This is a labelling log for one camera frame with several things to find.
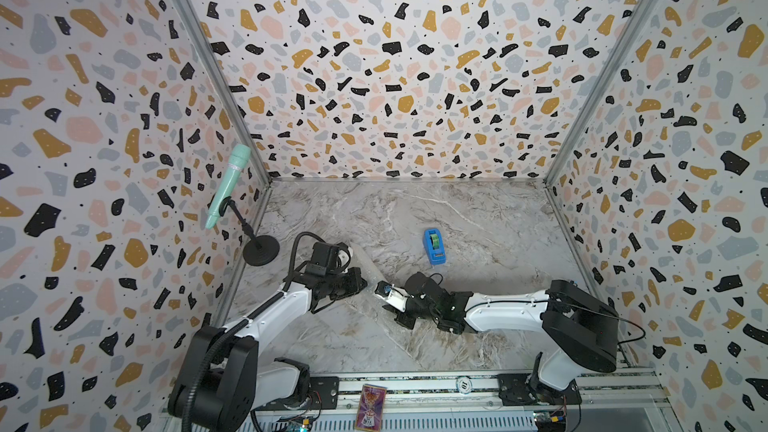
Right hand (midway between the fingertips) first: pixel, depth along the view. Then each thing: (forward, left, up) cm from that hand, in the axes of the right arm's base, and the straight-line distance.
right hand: (390, 304), depth 83 cm
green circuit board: (-27, +20, -6) cm, 34 cm away
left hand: (+6, +5, +1) cm, 8 cm away
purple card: (-24, +4, -4) cm, 25 cm away
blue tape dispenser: (+23, -13, -4) cm, 27 cm away
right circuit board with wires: (-25, -39, -8) cm, 47 cm away
